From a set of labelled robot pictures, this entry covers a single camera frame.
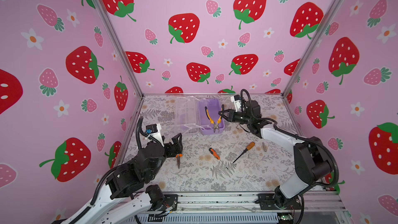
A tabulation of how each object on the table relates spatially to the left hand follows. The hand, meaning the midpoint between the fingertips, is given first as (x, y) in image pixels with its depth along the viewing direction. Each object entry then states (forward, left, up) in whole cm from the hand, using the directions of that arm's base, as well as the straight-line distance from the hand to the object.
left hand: (175, 136), depth 64 cm
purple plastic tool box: (+30, -3, -26) cm, 40 cm away
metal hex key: (+24, -33, -29) cm, 50 cm away
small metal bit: (+10, -49, -29) cm, 58 cm away
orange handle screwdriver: (+10, -40, -29) cm, 50 cm away
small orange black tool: (+6, -18, -29) cm, 34 cm away
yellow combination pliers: (+15, -18, -13) cm, 27 cm away
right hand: (+19, -20, -8) cm, 29 cm away
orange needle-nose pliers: (+4, +3, -29) cm, 29 cm away
